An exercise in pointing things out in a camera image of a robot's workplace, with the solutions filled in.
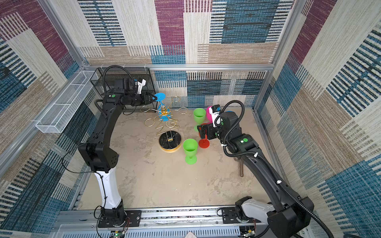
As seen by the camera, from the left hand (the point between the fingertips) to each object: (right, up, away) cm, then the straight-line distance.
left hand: (155, 95), depth 84 cm
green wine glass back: (+20, -29, +3) cm, 35 cm away
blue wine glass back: (+6, -9, -5) cm, 12 cm away
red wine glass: (+29, -29, +15) cm, 43 cm away
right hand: (+28, -17, -10) cm, 34 cm away
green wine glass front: (+26, -10, +14) cm, 31 cm away
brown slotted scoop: (+50, -39, +6) cm, 64 cm away
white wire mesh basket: (-43, -14, -14) cm, 48 cm away
